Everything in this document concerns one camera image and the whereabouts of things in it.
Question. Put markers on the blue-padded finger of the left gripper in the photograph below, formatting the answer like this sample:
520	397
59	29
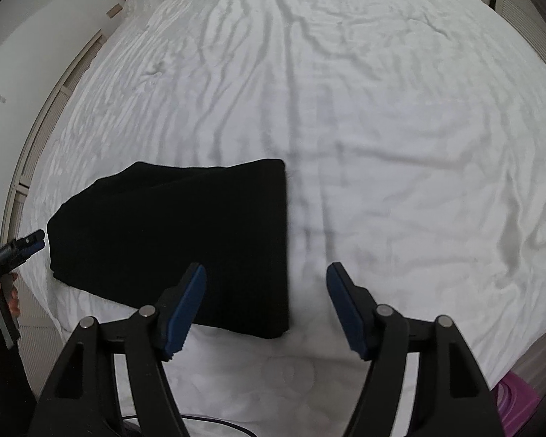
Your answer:
26	248

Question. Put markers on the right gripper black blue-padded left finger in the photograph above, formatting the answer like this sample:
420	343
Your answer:
81	396

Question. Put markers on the left wall switch plate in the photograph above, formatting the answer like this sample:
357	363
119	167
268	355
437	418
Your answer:
114	11

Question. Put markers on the black pants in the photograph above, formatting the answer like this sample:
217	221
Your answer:
128	237

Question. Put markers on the white bed duvet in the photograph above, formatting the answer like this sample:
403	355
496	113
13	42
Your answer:
414	134

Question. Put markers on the white low radiator cabinet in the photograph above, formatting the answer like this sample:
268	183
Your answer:
40	133

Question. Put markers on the pink plastic stool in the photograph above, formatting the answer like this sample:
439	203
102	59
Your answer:
516	402

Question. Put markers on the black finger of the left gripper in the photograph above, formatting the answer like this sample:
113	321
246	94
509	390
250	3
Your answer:
8	249

